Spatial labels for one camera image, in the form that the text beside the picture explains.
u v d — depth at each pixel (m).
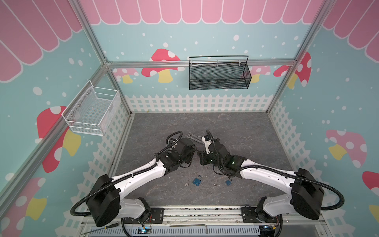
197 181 0.85
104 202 0.41
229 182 0.85
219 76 0.94
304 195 0.41
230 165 0.59
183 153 0.61
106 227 0.71
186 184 0.84
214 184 0.85
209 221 0.74
